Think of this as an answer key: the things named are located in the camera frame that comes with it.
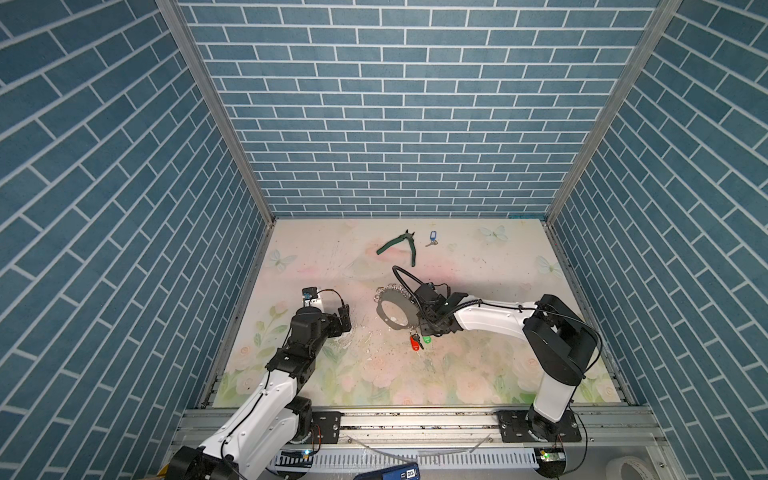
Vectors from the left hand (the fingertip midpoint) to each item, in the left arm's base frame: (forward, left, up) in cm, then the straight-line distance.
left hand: (336, 308), depth 86 cm
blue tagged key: (+34, -33, -9) cm, 48 cm away
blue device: (-38, -19, -5) cm, 43 cm away
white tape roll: (-38, -67, -6) cm, 77 cm away
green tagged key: (-6, -27, -8) cm, 29 cm away
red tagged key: (-7, -23, -9) cm, 26 cm away
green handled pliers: (+35, -22, -8) cm, 42 cm away
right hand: (-1, -26, -8) cm, 28 cm away
